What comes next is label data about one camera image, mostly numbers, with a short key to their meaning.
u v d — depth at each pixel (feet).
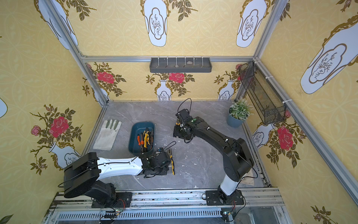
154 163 2.16
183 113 2.29
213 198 2.41
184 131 2.05
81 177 1.39
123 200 2.40
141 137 3.10
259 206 2.56
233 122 3.30
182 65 3.03
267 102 2.75
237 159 1.49
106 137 3.21
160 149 2.61
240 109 3.08
